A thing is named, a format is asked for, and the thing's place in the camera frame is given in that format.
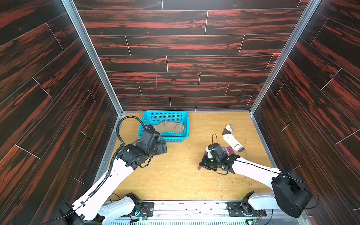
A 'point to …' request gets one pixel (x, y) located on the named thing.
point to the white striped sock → (228, 138)
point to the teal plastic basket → (153, 117)
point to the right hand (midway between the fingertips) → (200, 162)
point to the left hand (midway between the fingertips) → (161, 145)
